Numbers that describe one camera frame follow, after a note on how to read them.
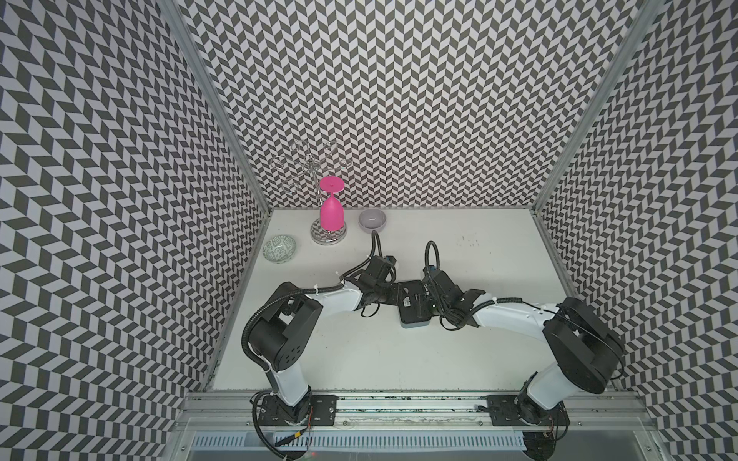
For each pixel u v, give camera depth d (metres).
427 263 0.69
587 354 0.44
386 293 0.80
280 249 1.04
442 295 0.68
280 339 0.47
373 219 1.09
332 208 0.89
